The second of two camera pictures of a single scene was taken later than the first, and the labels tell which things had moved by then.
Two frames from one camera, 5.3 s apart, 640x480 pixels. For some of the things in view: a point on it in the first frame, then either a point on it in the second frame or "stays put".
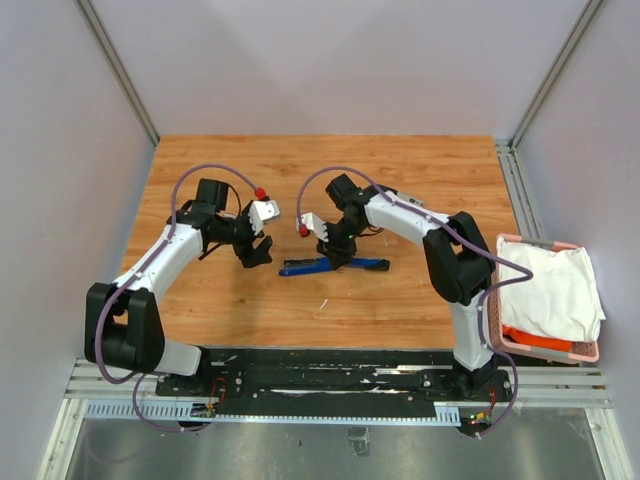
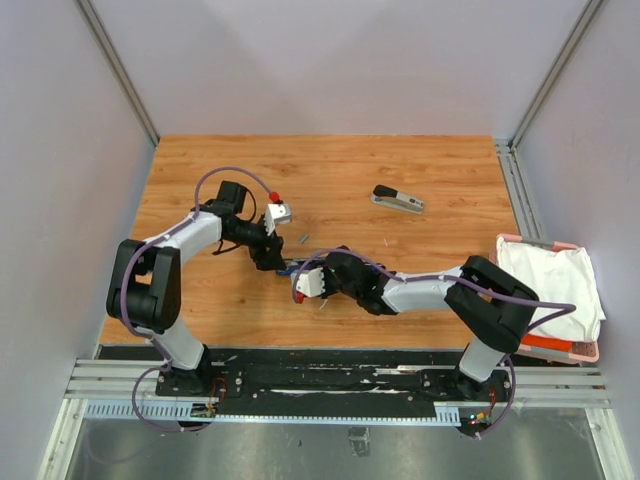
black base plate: x=336 y=381 stays put
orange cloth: x=536 y=341 stays put
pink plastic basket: x=581 y=352 stays put
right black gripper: x=339 y=255 -> x=328 y=290
